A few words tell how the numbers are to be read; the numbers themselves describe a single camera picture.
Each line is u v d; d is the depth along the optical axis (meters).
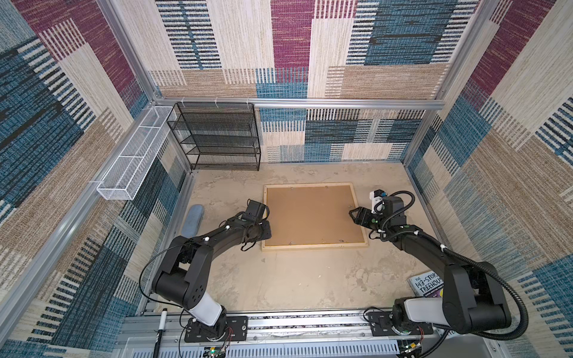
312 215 1.12
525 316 0.37
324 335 0.73
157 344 0.70
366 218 0.80
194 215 0.99
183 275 0.45
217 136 1.10
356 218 0.82
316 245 0.92
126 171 0.73
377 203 0.81
